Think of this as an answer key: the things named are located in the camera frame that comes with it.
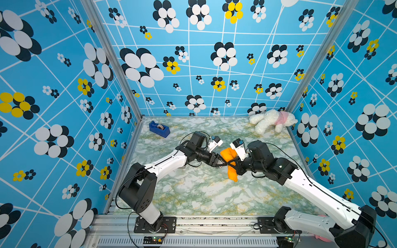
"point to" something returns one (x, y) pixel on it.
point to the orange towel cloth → (228, 154)
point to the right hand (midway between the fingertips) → (231, 161)
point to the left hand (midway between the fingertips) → (226, 162)
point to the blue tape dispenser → (161, 130)
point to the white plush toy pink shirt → (277, 119)
